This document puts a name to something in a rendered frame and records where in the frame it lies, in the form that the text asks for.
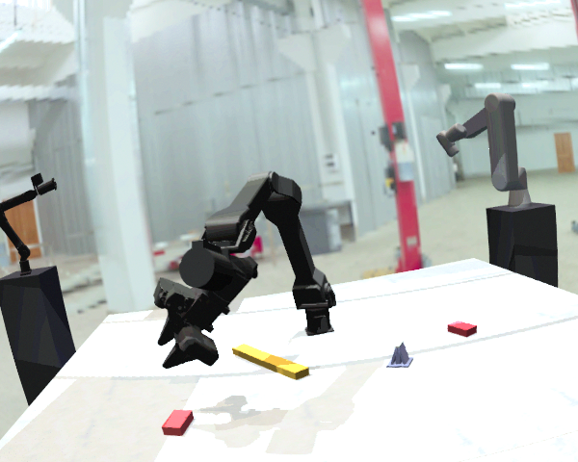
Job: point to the red rectangular block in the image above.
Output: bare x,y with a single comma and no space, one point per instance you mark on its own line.
462,328
178,422

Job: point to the yellow bar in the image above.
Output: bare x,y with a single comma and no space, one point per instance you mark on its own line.
271,362

